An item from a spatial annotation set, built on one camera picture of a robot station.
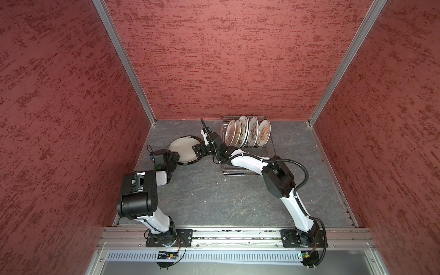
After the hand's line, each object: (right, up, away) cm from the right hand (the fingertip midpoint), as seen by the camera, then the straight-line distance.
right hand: (200, 147), depth 95 cm
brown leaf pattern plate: (+38, +8, +8) cm, 40 cm away
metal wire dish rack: (+17, -11, -11) cm, 23 cm away
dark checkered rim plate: (-16, +5, +14) cm, 22 cm away
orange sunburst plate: (+17, +8, +11) cm, 22 cm away
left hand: (-13, -5, +2) cm, 14 cm away
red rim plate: (+21, +6, +2) cm, 22 cm away
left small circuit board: (-12, -46, -22) cm, 52 cm away
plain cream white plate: (-12, 0, +9) cm, 14 cm away
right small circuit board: (+49, -45, -22) cm, 70 cm away
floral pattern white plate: (+33, +9, +12) cm, 36 cm away
